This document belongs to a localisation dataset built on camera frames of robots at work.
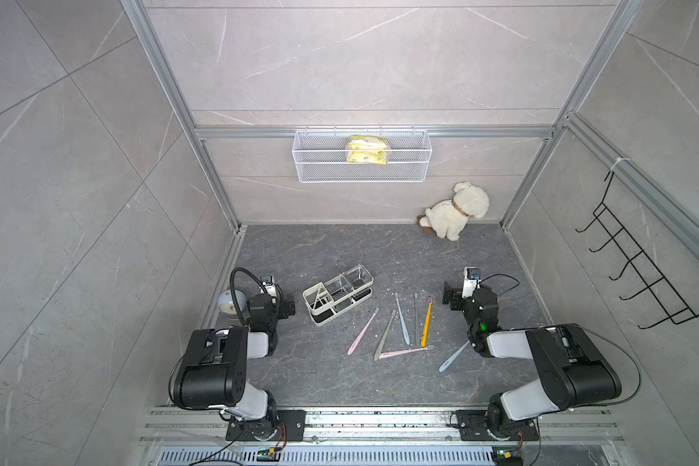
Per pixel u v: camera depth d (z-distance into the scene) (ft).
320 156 3.29
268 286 2.68
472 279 2.60
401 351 2.83
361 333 2.95
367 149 2.88
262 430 2.21
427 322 3.03
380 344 2.87
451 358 2.79
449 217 3.58
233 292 2.30
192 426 2.44
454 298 2.74
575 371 1.48
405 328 2.96
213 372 1.46
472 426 2.40
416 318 3.04
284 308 2.81
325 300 2.81
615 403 1.46
